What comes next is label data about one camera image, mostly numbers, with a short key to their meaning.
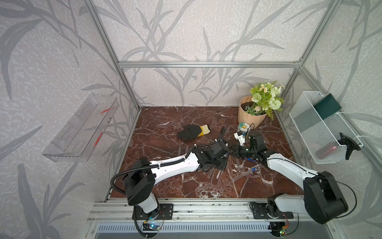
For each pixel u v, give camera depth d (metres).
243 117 0.98
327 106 0.72
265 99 0.88
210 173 0.87
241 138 0.81
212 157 0.61
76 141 0.64
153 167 0.45
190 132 1.05
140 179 0.43
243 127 0.99
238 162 0.91
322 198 0.42
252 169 0.88
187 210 0.75
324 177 0.44
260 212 0.73
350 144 0.57
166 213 0.73
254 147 0.68
